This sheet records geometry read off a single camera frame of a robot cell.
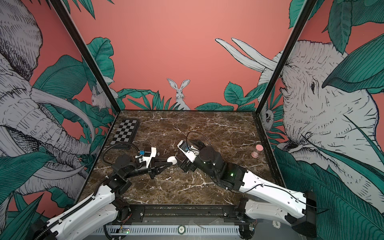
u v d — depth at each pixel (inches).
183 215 29.9
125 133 39.8
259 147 35.3
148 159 23.4
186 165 22.1
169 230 27.6
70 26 29.5
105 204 20.8
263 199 17.8
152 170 23.7
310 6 27.1
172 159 25.4
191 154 21.6
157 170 24.9
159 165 24.6
